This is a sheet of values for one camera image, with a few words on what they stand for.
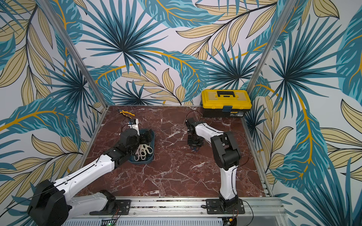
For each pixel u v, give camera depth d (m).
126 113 1.13
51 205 0.39
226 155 0.53
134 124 0.69
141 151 0.90
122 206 0.73
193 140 0.84
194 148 0.95
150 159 0.84
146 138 0.74
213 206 0.72
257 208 0.76
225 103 1.02
